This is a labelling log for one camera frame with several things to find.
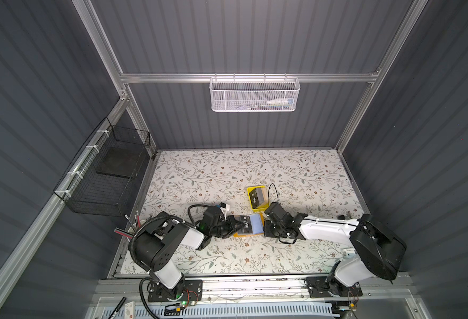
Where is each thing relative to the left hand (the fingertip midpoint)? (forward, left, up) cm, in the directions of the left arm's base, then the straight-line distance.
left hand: (246, 225), depth 87 cm
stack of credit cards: (+13, -7, +3) cm, 15 cm away
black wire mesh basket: (+11, +55, +24) cm, 61 cm away
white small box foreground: (-28, +44, -3) cm, 52 cm away
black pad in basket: (+18, +49, +25) cm, 58 cm away
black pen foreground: (-27, +49, -4) cm, 56 cm away
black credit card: (0, 0, -2) cm, 2 cm away
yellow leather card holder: (0, -5, -1) cm, 6 cm away
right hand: (-2, -8, -3) cm, 9 cm away
